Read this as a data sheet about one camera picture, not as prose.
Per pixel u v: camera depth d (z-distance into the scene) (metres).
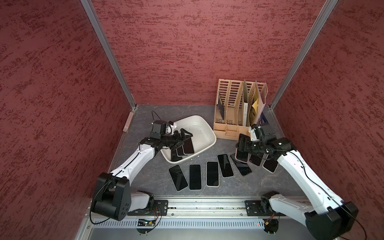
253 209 0.74
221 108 1.11
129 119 1.10
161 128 0.66
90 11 0.73
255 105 0.85
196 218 0.73
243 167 0.89
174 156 0.91
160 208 0.75
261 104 0.82
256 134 0.62
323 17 0.74
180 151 0.92
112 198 0.41
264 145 0.56
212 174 0.84
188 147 0.95
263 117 1.10
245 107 0.85
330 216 0.37
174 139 0.73
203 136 1.03
